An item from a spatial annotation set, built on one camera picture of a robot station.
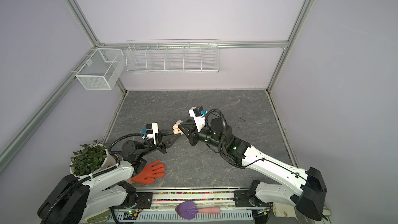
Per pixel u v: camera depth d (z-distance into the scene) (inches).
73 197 16.2
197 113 21.6
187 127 24.0
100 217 26.3
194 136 21.9
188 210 27.4
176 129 25.1
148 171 31.6
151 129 22.7
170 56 39.3
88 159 27.9
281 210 27.3
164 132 25.5
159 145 24.0
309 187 15.7
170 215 27.8
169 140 25.6
